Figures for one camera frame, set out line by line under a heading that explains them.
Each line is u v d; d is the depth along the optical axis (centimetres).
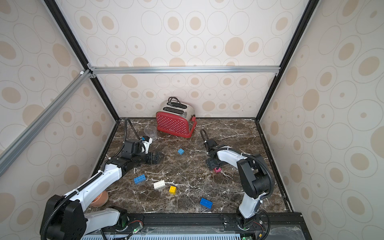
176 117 97
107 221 59
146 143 76
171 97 103
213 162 85
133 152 66
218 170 90
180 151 100
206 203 78
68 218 39
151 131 107
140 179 87
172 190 81
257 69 90
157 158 75
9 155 51
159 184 85
